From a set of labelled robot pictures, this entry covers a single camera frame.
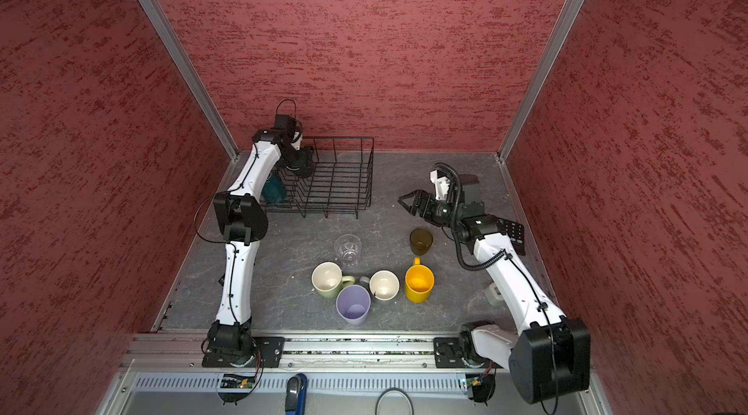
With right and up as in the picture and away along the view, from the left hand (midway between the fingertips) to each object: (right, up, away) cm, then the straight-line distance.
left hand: (300, 166), depth 103 cm
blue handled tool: (+10, -54, -38) cm, 67 cm away
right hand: (+36, -13, -25) cm, 46 cm away
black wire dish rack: (+13, -5, +10) cm, 17 cm away
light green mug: (+14, -34, -19) cm, 41 cm away
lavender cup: (+21, -40, -22) cm, 50 cm away
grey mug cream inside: (+30, -35, -20) cm, 51 cm away
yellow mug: (+41, -36, -17) cm, 57 cm away
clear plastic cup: (+19, -27, -13) cm, 35 cm away
